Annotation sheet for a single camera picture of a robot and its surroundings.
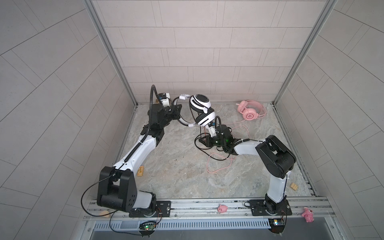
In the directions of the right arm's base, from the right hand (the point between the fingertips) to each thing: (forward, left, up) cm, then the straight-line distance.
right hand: (199, 140), depth 90 cm
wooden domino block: (-15, +34, -3) cm, 37 cm away
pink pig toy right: (-41, -47, -4) cm, 63 cm away
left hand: (+9, +7, +24) cm, 26 cm away
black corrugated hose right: (+1, -10, +20) cm, 22 cm away
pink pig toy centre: (-36, -8, -4) cm, 37 cm away
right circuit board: (-43, -33, -8) cm, 55 cm away
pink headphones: (+21, -38, +2) cm, 43 cm away
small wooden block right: (-28, -47, -6) cm, 55 cm away
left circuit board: (-40, +24, -2) cm, 47 cm away
